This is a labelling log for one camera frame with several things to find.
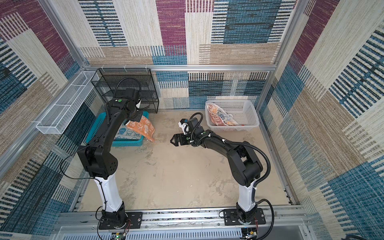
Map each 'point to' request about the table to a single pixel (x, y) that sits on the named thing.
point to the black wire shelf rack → (111, 83)
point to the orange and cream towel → (144, 127)
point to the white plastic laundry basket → (243, 111)
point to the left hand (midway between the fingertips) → (133, 113)
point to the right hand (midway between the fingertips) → (177, 141)
